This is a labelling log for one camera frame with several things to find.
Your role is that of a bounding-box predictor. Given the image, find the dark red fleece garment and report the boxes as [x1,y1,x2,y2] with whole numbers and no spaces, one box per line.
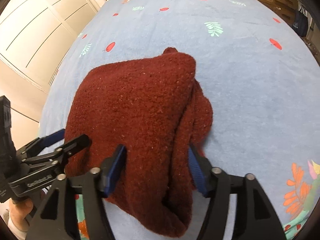
[65,48,213,237]

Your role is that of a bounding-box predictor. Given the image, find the dark blue hanging bag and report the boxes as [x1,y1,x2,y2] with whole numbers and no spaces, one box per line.
[292,9,309,37]

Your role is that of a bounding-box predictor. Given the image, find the left hand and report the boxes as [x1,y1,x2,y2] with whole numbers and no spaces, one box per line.
[9,198,34,232]

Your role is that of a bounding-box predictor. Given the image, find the cream wardrobe doors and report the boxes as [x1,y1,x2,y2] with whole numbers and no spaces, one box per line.
[1,0,105,147]

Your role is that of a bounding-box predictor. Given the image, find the blue patterned bed blanket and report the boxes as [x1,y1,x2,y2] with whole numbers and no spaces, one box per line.
[39,0,319,239]

